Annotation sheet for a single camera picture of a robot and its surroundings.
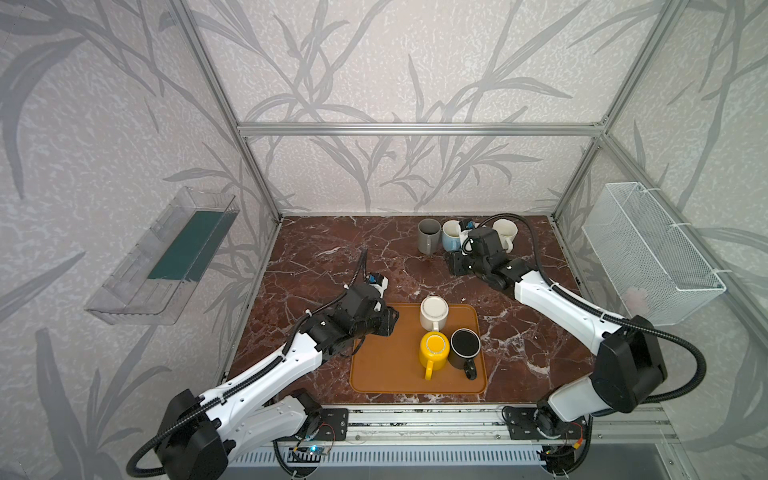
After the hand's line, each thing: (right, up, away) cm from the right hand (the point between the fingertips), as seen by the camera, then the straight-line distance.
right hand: (454, 245), depth 87 cm
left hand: (-16, -16, -9) cm, 24 cm away
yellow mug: (-7, -27, -9) cm, 29 cm away
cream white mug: (-6, -20, 0) cm, 20 cm away
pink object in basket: (+43, -14, -14) cm, 47 cm away
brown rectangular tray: (-18, -33, -4) cm, 38 cm away
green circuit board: (-36, -49, -16) cm, 63 cm away
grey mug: (-6, +4, +15) cm, 17 cm away
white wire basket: (+39, -5, -25) cm, 46 cm away
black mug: (+2, -27, -8) cm, 28 cm away
